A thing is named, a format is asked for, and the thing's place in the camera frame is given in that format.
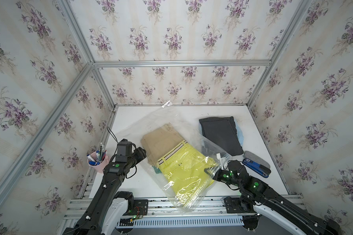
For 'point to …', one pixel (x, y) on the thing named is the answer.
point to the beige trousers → (157, 142)
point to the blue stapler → (258, 168)
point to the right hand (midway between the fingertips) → (207, 172)
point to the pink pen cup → (97, 160)
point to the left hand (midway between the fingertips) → (143, 154)
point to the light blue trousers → (239, 132)
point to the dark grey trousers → (222, 131)
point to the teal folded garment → (157, 170)
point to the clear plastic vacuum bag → (139, 123)
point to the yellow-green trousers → (183, 168)
